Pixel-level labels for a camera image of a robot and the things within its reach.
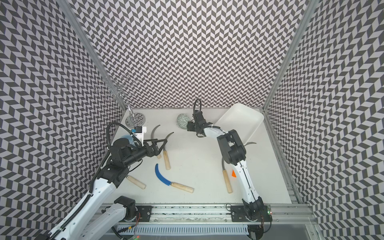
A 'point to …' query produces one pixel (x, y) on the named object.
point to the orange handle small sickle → (233, 173)
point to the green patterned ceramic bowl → (182, 120)
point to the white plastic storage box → (246, 121)
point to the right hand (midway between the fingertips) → (190, 127)
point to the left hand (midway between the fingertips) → (162, 142)
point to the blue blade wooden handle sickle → (179, 186)
